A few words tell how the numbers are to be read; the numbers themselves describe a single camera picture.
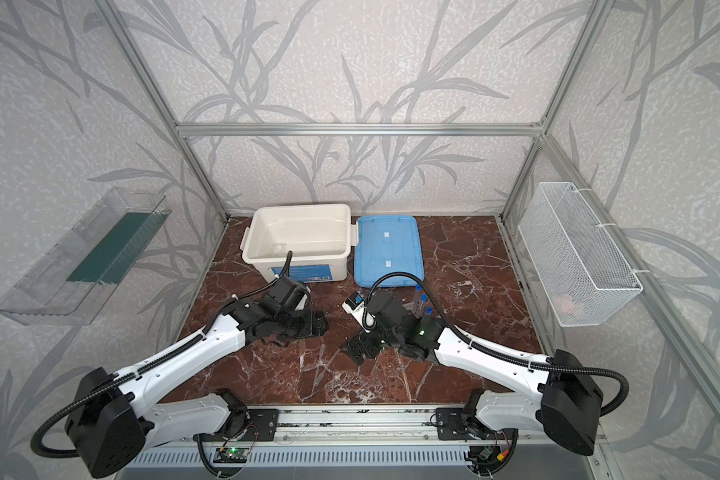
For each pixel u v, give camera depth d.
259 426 0.73
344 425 0.75
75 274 0.65
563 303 0.73
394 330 0.57
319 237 1.14
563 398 0.39
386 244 1.12
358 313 0.67
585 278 0.61
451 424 0.74
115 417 0.38
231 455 0.71
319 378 0.81
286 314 0.67
